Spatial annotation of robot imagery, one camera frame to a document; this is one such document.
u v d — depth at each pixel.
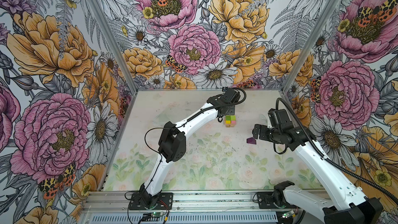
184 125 0.55
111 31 0.90
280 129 0.57
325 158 0.44
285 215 0.72
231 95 0.69
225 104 0.65
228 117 0.99
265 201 0.73
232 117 0.99
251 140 0.92
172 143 0.54
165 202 0.74
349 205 0.38
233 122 0.98
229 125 1.01
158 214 0.71
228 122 0.99
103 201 0.76
